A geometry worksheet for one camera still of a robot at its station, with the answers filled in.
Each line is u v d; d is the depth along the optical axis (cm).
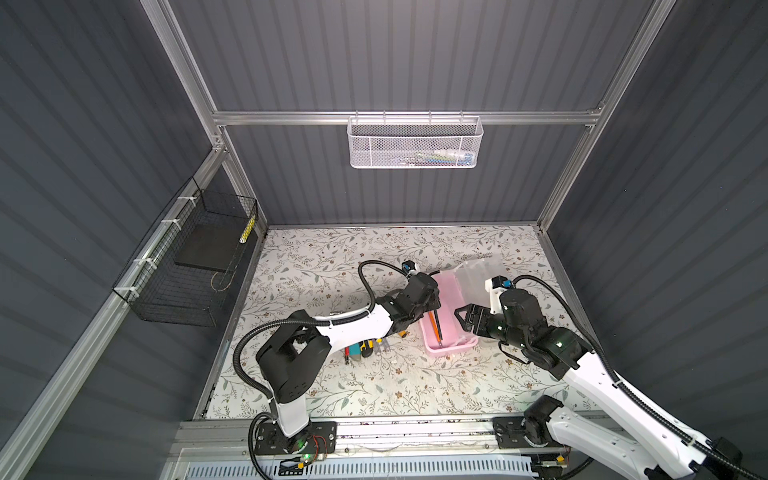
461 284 95
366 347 88
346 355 87
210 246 75
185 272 73
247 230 82
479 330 66
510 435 73
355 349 88
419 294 67
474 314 67
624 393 45
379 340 88
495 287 69
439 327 85
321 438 72
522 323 57
